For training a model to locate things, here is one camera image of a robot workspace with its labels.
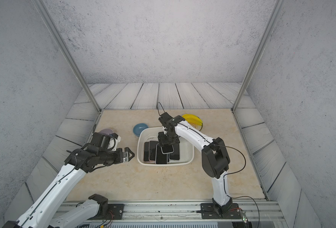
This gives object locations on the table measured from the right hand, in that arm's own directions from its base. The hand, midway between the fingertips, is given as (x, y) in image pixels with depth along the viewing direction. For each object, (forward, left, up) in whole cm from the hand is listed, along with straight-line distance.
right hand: (165, 144), depth 86 cm
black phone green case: (-4, -1, +1) cm, 4 cm away
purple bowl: (+16, +44, -7) cm, 47 cm away
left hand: (-12, +17, +8) cm, 22 cm away
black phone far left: (0, +13, -9) cm, 16 cm away
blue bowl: (+20, +22, -9) cm, 31 cm away
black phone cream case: (-6, +3, -6) cm, 9 cm away
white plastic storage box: (+3, -14, -11) cm, 18 cm away
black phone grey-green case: (-2, -6, -9) cm, 11 cm away
